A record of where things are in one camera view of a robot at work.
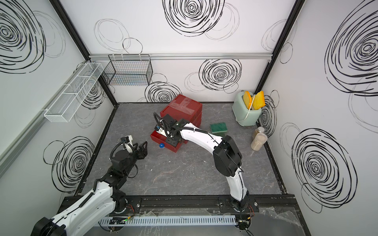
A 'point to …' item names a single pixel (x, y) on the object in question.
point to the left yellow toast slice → (247, 99)
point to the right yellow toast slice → (259, 100)
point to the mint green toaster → (244, 116)
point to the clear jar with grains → (260, 138)
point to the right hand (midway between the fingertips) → (173, 137)
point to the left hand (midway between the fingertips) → (141, 143)
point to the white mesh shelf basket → (74, 92)
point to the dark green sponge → (218, 127)
